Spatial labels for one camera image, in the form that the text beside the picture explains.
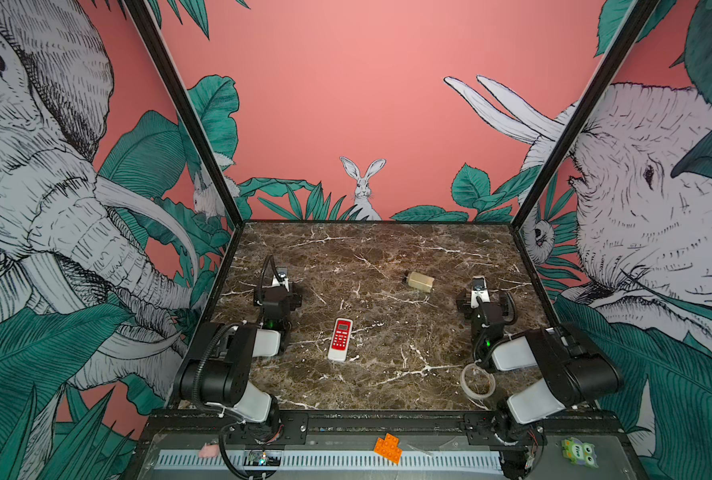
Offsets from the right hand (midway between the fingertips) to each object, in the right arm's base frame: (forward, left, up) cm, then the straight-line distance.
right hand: (481, 283), depth 90 cm
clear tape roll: (-26, +4, -11) cm, 28 cm away
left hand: (+2, +64, 0) cm, 64 cm away
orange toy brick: (-41, +30, -8) cm, 52 cm away
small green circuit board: (-43, +61, -9) cm, 75 cm away
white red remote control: (-14, +43, -9) cm, 46 cm away
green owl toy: (-42, -16, -9) cm, 46 cm away
